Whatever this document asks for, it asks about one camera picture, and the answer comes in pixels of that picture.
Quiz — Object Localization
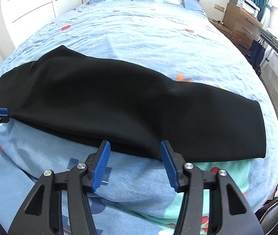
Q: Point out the dark blue bag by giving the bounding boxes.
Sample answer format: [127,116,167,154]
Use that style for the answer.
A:
[245,38,265,76]

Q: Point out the blue patterned bed sheet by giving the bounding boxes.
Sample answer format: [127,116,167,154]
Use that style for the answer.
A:
[0,0,278,234]

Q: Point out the white printer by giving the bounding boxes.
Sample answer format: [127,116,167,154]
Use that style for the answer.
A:
[229,0,260,18]

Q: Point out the black pants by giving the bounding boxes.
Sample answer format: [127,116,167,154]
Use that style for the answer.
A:
[0,46,266,162]

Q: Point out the right dinosaur pillow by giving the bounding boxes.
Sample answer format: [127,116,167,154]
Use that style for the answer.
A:
[138,0,203,9]

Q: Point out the wooden drawer dresser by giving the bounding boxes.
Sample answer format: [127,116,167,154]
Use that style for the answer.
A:
[222,3,262,55]

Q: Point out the wall socket plate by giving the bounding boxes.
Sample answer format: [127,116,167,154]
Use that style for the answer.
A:
[214,4,225,12]

